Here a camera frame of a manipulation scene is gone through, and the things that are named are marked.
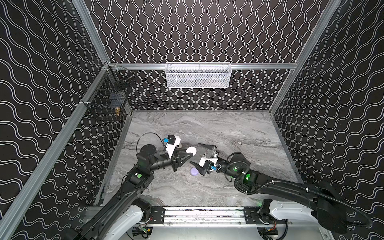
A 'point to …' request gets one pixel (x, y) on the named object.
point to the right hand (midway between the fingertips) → (197, 150)
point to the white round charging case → (191, 149)
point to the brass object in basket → (117, 110)
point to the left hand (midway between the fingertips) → (193, 155)
